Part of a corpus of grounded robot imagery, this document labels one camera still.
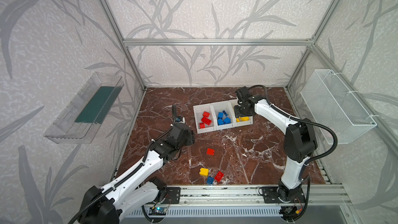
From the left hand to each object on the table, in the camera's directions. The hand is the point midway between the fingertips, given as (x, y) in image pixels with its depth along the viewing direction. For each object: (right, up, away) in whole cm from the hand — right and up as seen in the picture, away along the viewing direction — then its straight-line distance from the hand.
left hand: (192, 129), depth 82 cm
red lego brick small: (+4, 0, +12) cm, 13 cm away
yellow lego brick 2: (+6, -21, -3) cm, 22 cm away
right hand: (+28, +11, +12) cm, 32 cm away
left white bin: (+1, +7, +20) cm, 22 cm away
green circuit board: (-15, -36, -11) cm, 40 cm away
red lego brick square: (+10, -13, +5) cm, 17 cm away
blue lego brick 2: (+21, +3, +17) cm, 27 cm away
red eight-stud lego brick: (+7, +2, +19) cm, 20 cm away
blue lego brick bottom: (+10, -25, -4) cm, 27 cm away
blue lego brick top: (+16, +6, +21) cm, 27 cm away
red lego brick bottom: (+14, -24, -3) cm, 28 cm away
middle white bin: (+16, +11, +23) cm, 30 cm away
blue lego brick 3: (+16, +2, +17) cm, 23 cm away
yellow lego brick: (+31, +4, +17) cm, 36 cm away
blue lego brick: (+20, +6, +20) cm, 29 cm away
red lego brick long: (+7, +6, +21) cm, 23 cm away
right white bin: (+28, +2, +17) cm, 33 cm away
